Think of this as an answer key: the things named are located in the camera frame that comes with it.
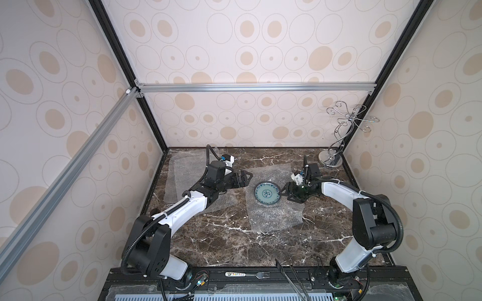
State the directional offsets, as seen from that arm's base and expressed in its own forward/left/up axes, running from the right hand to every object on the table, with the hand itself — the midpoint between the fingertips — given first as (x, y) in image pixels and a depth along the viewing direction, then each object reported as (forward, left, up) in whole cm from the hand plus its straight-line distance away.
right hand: (290, 194), depth 92 cm
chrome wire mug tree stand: (+31, -29, -4) cm, 42 cm away
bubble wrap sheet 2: (0, +29, -6) cm, 30 cm away
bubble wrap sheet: (-7, +3, -6) cm, 10 cm away
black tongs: (-36, +3, -4) cm, 37 cm away
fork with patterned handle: (-35, +14, -6) cm, 38 cm away
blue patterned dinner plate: (+4, +11, -6) cm, 13 cm away
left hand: (0, +19, +14) cm, 24 cm away
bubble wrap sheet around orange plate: (+18, +57, -2) cm, 60 cm away
